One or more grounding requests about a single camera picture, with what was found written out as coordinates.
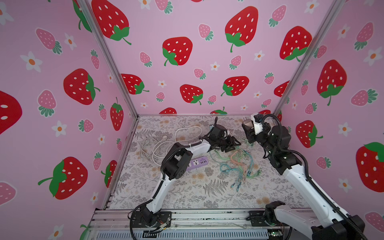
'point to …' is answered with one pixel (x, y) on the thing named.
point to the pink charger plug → (247, 122)
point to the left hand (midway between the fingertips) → (241, 146)
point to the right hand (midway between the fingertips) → (247, 121)
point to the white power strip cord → (156, 149)
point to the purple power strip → (197, 162)
